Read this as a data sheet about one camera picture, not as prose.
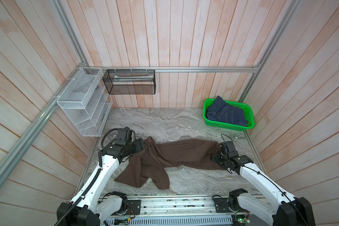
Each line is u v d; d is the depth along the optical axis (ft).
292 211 1.28
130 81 3.42
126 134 1.98
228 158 2.09
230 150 2.12
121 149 1.78
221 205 2.41
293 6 2.25
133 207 2.40
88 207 1.27
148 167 2.84
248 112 3.49
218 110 3.59
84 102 2.17
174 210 2.40
